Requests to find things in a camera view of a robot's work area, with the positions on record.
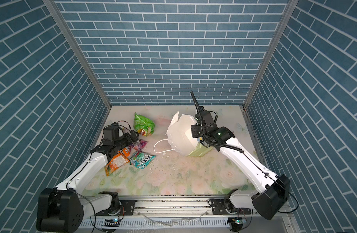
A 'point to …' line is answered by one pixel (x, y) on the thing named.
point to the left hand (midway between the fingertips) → (137, 136)
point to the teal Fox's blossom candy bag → (141, 160)
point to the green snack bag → (143, 126)
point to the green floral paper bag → (179, 136)
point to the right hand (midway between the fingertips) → (197, 126)
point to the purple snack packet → (138, 145)
